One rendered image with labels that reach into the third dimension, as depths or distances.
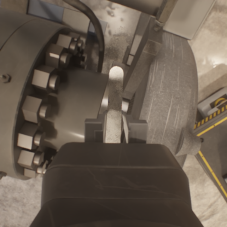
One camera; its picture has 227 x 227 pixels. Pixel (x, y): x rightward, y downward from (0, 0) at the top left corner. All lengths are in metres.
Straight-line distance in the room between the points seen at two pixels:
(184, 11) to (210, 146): 0.94
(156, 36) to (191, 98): 0.13
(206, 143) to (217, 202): 1.13
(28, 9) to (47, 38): 0.63
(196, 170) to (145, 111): 1.51
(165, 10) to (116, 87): 0.19
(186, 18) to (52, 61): 0.33
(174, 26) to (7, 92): 0.40
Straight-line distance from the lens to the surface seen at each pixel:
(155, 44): 0.31
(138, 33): 0.59
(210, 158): 1.27
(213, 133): 1.17
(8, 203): 2.29
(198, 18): 0.43
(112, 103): 0.16
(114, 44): 1.19
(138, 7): 0.43
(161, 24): 0.32
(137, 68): 0.34
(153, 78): 0.31
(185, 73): 0.34
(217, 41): 1.40
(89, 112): 0.47
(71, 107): 0.48
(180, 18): 0.42
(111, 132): 0.17
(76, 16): 0.97
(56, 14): 1.02
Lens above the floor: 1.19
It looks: 69 degrees down
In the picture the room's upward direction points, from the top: 178 degrees counter-clockwise
